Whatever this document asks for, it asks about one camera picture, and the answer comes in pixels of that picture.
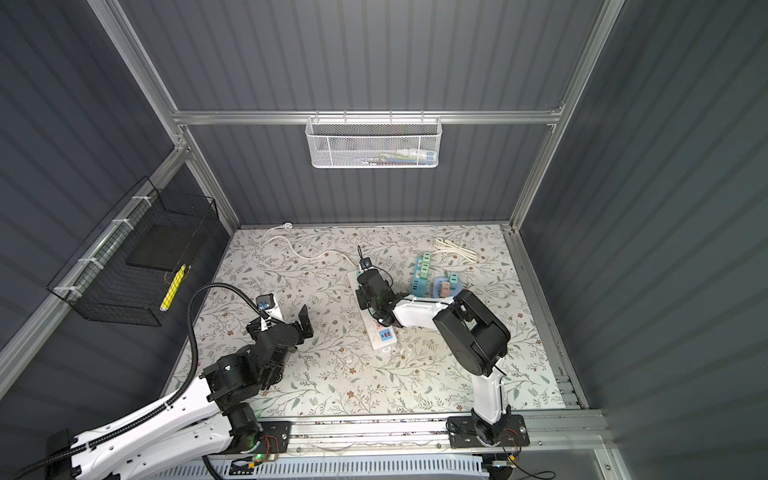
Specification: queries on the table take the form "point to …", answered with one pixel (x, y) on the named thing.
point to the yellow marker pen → (169, 295)
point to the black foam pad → (162, 246)
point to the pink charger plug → (445, 289)
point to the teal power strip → (419, 285)
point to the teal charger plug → (454, 280)
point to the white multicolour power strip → (379, 335)
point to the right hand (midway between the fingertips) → (368, 288)
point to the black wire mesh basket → (126, 270)
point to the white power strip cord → (288, 226)
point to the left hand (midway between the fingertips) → (290, 313)
